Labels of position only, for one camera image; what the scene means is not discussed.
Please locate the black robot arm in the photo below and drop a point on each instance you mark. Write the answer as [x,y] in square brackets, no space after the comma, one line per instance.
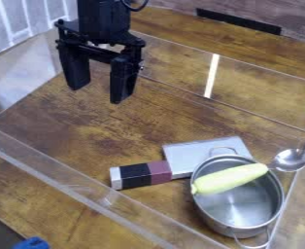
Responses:
[97,36]

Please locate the black strip on back table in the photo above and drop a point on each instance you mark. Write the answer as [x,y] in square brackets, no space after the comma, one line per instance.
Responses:
[244,22]

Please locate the silver metal pot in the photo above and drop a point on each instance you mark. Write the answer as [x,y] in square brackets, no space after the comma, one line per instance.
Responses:
[242,212]

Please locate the spoon with yellow-green handle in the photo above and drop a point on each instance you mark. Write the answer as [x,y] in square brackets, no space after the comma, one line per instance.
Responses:
[224,180]

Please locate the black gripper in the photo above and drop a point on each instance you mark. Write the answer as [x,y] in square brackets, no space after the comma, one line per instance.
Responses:
[77,46]

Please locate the clear acrylic enclosure wall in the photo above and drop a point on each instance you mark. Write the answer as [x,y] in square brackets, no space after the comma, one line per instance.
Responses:
[64,136]

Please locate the blue object at bottom edge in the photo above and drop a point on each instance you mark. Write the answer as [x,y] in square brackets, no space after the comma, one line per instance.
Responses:
[32,243]

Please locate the toy cleaver with dark handle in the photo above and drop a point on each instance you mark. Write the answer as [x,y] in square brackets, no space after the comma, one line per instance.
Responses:
[182,157]

